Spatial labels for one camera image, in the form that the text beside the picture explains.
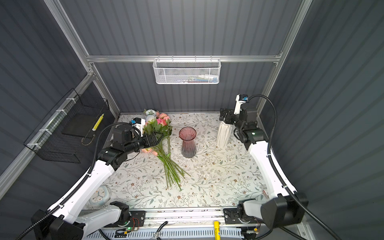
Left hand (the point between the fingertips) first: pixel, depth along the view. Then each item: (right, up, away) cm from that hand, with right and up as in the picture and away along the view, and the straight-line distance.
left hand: (158, 135), depth 75 cm
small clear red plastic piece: (+56, -32, +5) cm, 65 cm away
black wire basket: (-46, 0, -4) cm, 46 cm away
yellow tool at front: (+29, -43, -5) cm, 52 cm away
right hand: (+36, +13, 0) cm, 39 cm away
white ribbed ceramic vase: (+36, 0, +15) cm, 40 cm away
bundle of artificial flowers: (-6, +7, +27) cm, 29 cm away
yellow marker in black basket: (-32, +5, +1) cm, 33 cm away
